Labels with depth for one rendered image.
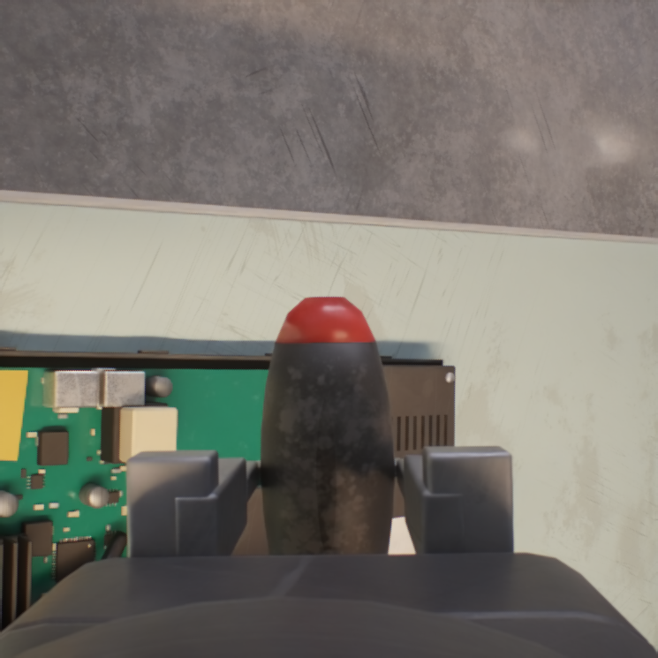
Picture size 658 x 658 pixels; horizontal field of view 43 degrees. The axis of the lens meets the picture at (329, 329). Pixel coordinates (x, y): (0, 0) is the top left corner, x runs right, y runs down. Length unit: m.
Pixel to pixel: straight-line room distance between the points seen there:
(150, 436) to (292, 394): 0.16
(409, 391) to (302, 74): 1.36
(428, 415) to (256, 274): 0.11
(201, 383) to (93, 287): 0.06
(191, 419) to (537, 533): 0.25
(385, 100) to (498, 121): 0.36
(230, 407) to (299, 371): 0.20
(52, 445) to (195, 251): 0.10
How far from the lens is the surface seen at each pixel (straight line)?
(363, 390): 0.16
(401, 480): 0.16
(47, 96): 1.45
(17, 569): 0.31
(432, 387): 0.41
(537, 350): 0.51
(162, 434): 0.32
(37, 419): 0.32
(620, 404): 0.59
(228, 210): 0.38
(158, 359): 0.35
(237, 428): 0.36
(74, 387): 0.31
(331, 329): 0.16
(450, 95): 2.00
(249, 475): 0.16
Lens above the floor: 1.32
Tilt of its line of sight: 52 degrees down
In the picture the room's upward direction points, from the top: 88 degrees clockwise
